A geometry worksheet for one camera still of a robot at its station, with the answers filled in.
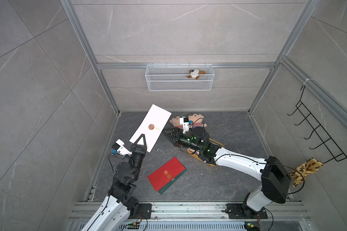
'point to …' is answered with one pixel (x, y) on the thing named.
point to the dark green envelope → (167, 185)
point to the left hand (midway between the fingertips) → (145, 133)
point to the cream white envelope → (151, 126)
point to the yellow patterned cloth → (310, 167)
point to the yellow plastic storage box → (194, 153)
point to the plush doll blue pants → (196, 120)
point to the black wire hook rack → (320, 132)
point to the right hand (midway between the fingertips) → (163, 133)
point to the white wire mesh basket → (179, 77)
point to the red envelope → (166, 173)
